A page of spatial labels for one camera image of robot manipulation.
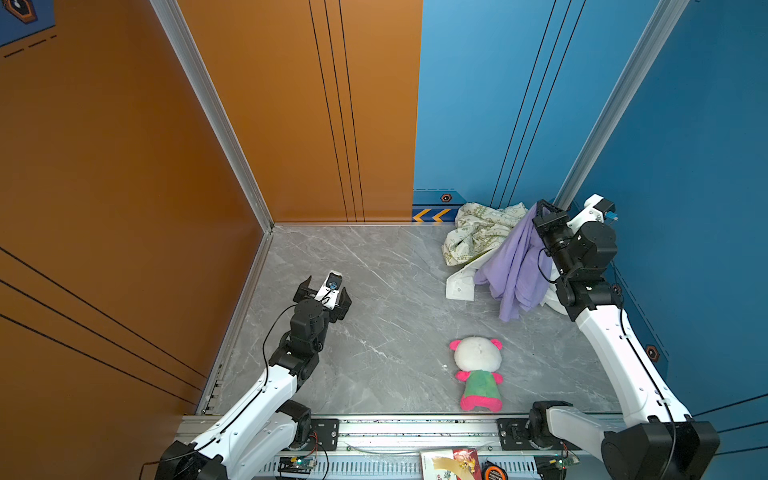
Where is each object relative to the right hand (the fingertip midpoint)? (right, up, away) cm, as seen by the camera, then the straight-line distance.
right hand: (532, 198), depth 68 cm
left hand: (-51, -20, +12) cm, 56 cm away
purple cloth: (+2, -18, +11) cm, 21 cm away
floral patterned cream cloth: (-1, -5, +39) cm, 40 cm away
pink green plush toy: (-9, -41, +11) cm, 43 cm away
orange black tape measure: (-10, -62, -2) cm, 63 cm away
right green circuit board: (+8, -62, +1) cm, 62 cm away
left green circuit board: (-55, -63, +2) cm, 84 cm away
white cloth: (-9, -23, +32) cm, 41 cm away
